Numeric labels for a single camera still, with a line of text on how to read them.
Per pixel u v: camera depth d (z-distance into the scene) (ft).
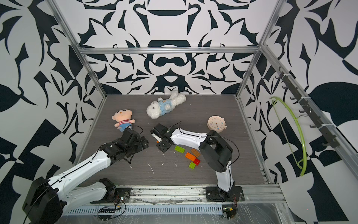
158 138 2.49
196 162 2.77
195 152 2.92
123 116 3.18
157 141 2.62
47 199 1.27
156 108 3.29
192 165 2.72
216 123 3.29
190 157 2.86
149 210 2.55
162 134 2.25
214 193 2.44
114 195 2.30
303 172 1.92
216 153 1.60
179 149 2.95
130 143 2.12
